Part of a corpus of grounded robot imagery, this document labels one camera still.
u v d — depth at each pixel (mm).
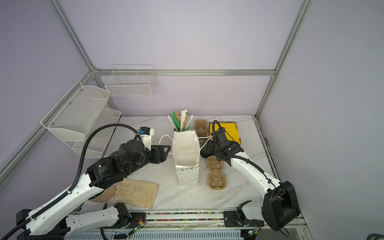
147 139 564
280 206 405
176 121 983
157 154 546
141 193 824
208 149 748
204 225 731
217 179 870
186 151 938
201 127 1106
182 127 990
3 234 354
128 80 956
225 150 595
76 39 781
